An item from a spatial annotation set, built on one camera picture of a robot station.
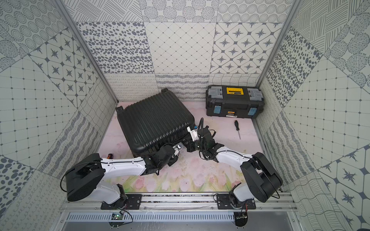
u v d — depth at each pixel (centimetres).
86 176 43
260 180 43
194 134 78
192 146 76
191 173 84
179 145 74
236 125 104
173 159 69
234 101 98
